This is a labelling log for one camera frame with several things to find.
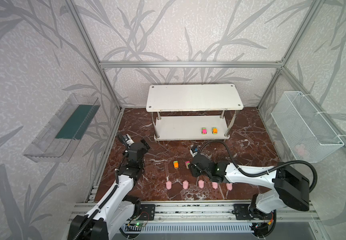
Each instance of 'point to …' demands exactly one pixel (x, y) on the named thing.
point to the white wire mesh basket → (308, 136)
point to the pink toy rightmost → (229, 186)
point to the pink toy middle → (201, 183)
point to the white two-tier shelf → (193, 112)
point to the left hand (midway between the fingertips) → (140, 136)
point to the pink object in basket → (300, 149)
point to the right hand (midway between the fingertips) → (191, 160)
